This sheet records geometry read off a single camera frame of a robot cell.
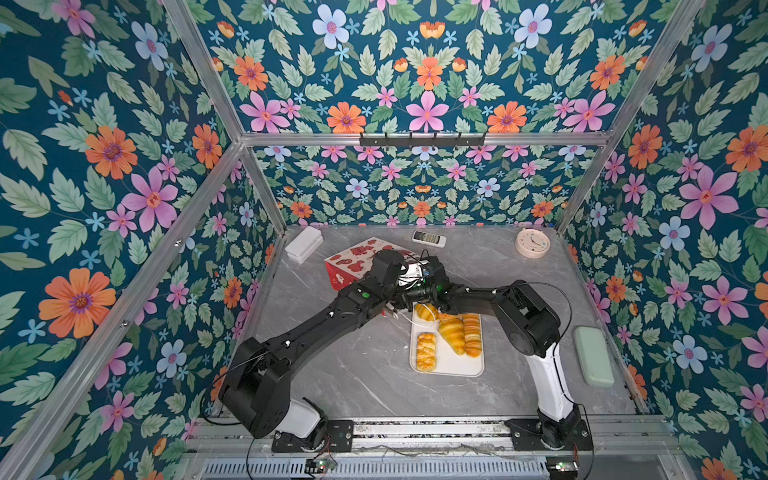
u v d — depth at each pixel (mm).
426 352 839
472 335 883
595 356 837
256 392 414
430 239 1147
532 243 1112
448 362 849
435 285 786
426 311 891
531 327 574
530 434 718
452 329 887
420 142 934
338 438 734
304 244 1110
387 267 605
